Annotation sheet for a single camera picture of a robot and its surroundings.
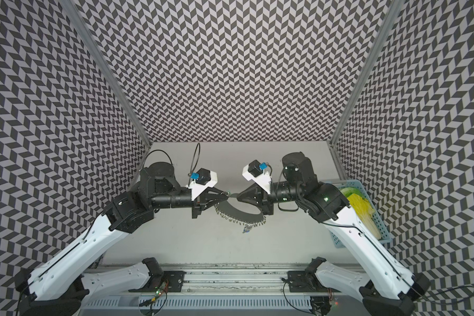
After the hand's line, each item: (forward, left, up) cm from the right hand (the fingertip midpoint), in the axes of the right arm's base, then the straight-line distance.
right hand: (243, 200), depth 57 cm
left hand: (0, +6, +1) cm, 6 cm away
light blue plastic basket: (-3, -38, -31) cm, 49 cm away
